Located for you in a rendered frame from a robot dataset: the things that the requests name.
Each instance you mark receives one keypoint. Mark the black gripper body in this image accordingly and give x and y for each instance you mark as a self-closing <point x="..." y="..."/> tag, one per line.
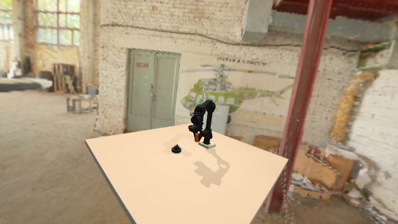
<point x="202" y="132"/>

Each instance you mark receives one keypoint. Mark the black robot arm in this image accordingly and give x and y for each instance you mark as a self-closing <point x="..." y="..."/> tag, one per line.
<point x="199" y="113"/>

